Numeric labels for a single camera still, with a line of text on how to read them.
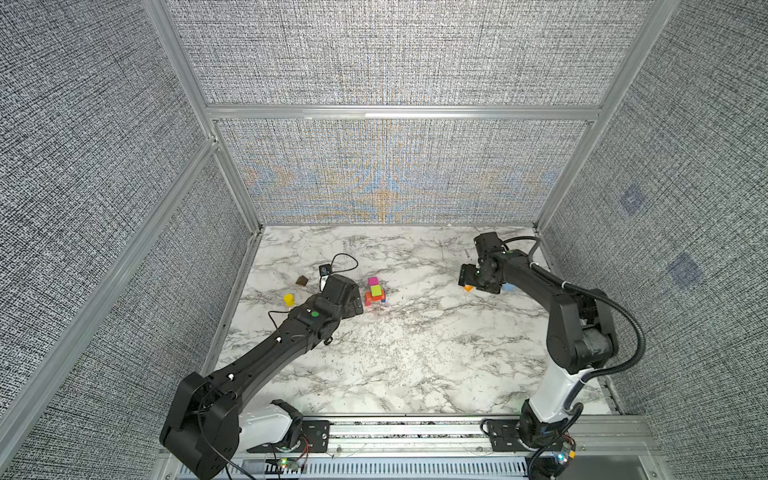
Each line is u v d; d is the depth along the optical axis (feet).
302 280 3.38
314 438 2.41
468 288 2.84
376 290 3.05
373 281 3.17
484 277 2.62
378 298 3.10
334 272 2.41
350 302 2.18
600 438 2.45
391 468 2.30
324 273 2.43
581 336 1.62
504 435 2.40
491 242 2.60
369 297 3.05
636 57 2.46
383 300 3.20
